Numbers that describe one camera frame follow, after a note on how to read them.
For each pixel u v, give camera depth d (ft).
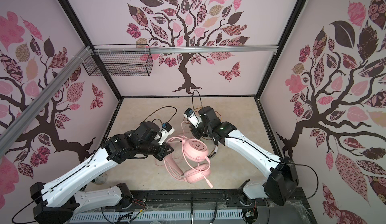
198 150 1.69
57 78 2.24
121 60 3.11
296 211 2.35
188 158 1.69
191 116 2.15
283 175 1.28
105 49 2.95
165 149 1.87
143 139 1.64
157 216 2.29
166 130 1.95
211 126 1.87
